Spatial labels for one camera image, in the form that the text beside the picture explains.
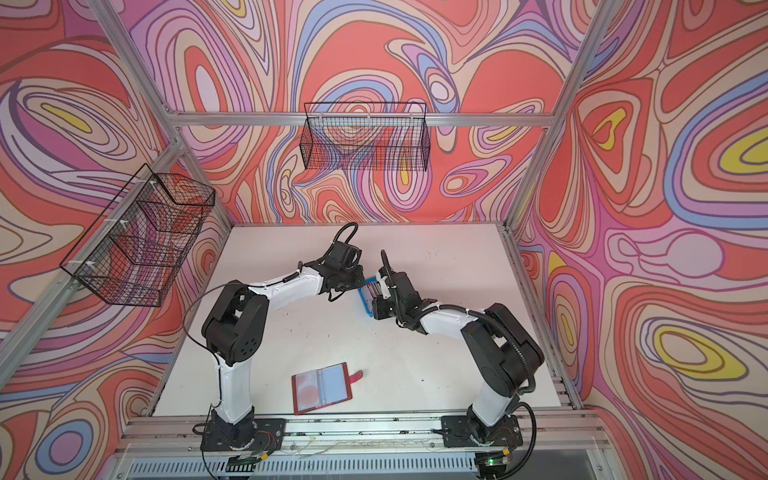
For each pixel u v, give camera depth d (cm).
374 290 96
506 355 47
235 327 52
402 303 71
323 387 80
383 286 83
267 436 72
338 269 77
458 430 74
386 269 82
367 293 94
